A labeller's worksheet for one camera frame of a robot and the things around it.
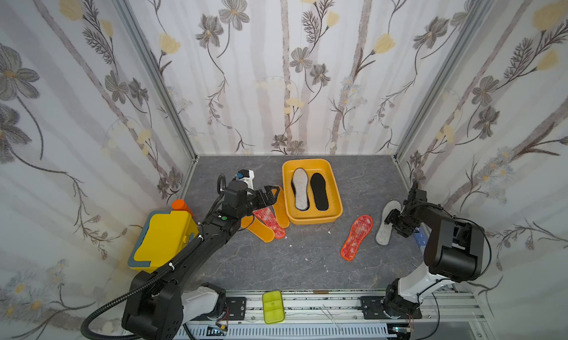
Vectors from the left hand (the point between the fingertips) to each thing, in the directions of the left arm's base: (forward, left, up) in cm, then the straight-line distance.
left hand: (273, 189), depth 80 cm
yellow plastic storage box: (0, -16, -21) cm, 26 cm away
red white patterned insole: (0, +4, -20) cm, 21 cm away
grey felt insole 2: (-10, -46, -21) cm, 51 cm away
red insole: (-6, -37, -21) cm, 43 cm away
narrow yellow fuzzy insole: (+5, -2, -21) cm, 22 cm away
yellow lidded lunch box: (-14, +38, -6) cm, 41 cm away
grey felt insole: (+17, -12, -20) cm, 29 cm away
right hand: (-4, -51, -20) cm, 55 cm away
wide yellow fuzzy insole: (-7, +5, -22) cm, 23 cm away
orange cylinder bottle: (+2, +39, -13) cm, 41 cm away
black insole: (+14, -21, -20) cm, 32 cm away
